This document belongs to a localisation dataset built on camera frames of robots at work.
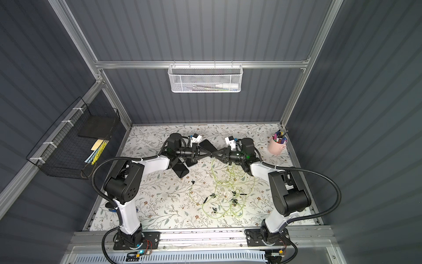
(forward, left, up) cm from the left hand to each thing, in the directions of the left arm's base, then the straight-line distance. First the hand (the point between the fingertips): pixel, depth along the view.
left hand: (213, 157), depth 81 cm
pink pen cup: (+15, -38, -8) cm, 42 cm away
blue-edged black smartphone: (+24, +5, -20) cm, 32 cm away
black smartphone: (+4, +20, -18) cm, 27 cm away
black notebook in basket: (+13, +59, +9) cm, 61 cm away
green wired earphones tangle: (-7, -10, -19) cm, 23 cm away
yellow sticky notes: (+2, +54, +8) cm, 55 cm away
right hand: (+2, -1, -1) cm, 2 cm away
